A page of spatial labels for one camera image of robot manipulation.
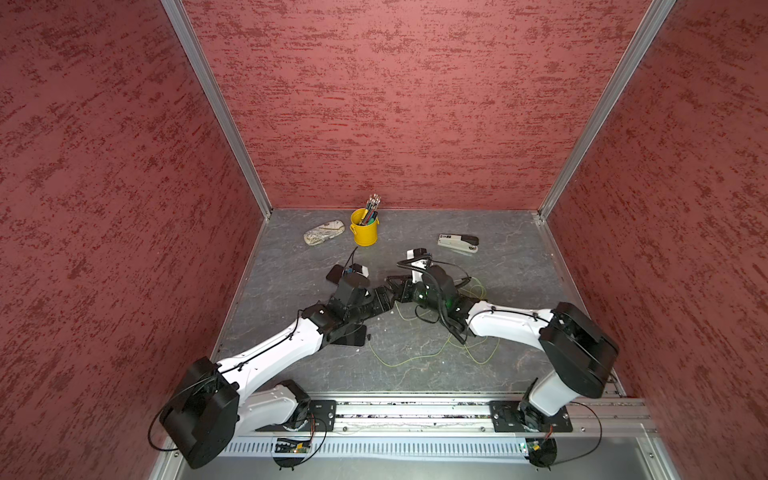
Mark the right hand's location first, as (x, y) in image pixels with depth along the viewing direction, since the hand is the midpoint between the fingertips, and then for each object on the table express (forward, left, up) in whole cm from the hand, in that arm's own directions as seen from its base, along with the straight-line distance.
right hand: (385, 285), depth 83 cm
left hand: (-5, -1, -2) cm, 5 cm away
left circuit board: (-36, +24, -15) cm, 46 cm away
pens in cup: (+30, +5, -1) cm, 30 cm away
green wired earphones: (+7, -33, -15) cm, 37 cm away
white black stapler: (+24, -27, -11) cm, 38 cm away
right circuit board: (-37, -36, -15) cm, 54 cm away
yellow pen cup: (+27, +8, -9) cm, 29 cm away
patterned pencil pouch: (+30, +24, -10) cm, 39 cm away
